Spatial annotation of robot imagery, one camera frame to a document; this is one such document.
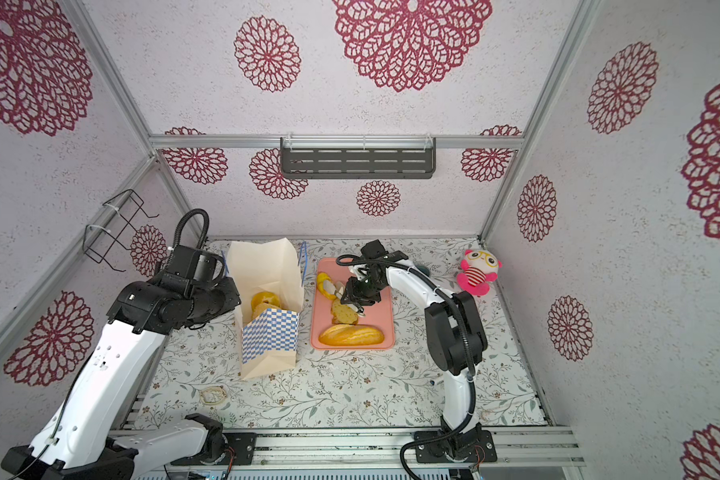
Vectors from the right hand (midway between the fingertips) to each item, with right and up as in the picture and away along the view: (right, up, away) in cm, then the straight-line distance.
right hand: (346, 297), depth 90 cm
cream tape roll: (-37, -26, -7) cm, 46 cm away
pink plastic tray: (+9, -4, -6) cm, 12 cm away
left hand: (-25, +1, -20) cm, 32 cm away
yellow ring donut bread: (-27, -2, +6) cm, 28 cm away
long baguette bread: (+1, -11, -1) cm, 11 cm away
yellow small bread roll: (-10, +5, +16) cm, 19 cm away
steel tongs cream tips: (-3, +2, +2) cm, 4 cm away
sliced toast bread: (-1, -6, +7) cm, 9 cm away
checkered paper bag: (-19, -10, -14) cm, 26 cm away
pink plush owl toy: (+45, +8, +12) cm, 47 cm away
